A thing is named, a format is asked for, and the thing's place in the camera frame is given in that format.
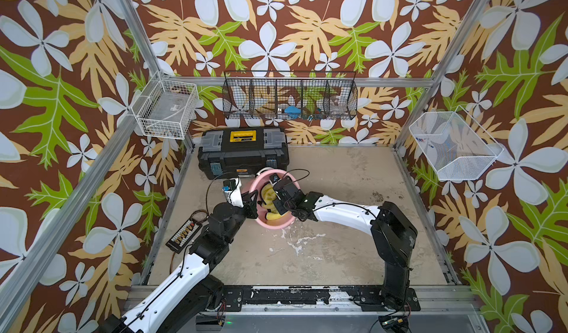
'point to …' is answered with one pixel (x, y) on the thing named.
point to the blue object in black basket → (293, 111)
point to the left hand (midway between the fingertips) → (257, 189)
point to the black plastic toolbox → (242, 151)
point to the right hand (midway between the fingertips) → (277, 195)
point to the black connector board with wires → (183, 236)
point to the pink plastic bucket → (256, 183)
